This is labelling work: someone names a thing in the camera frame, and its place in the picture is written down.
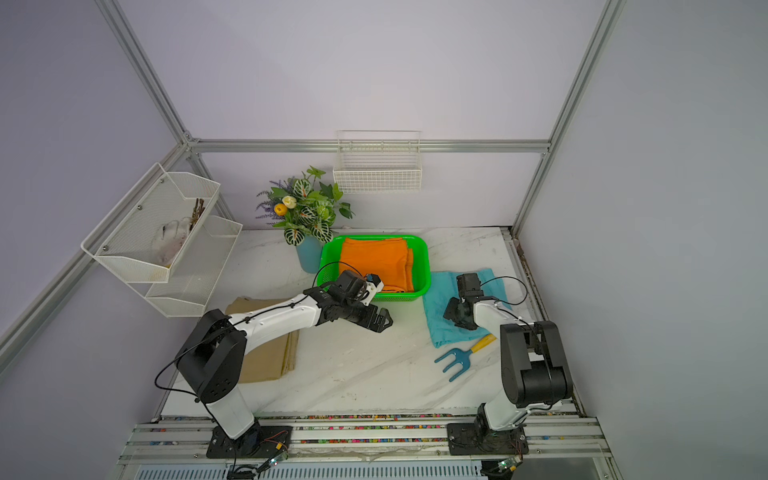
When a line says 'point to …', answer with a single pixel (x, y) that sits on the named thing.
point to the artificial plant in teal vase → (305, 211)
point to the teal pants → (444, 288)
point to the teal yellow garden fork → (463, 357)
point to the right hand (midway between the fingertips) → (455, 319)
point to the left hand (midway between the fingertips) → (378, 319)
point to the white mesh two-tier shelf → (162, 240)
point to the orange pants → (387, 257)
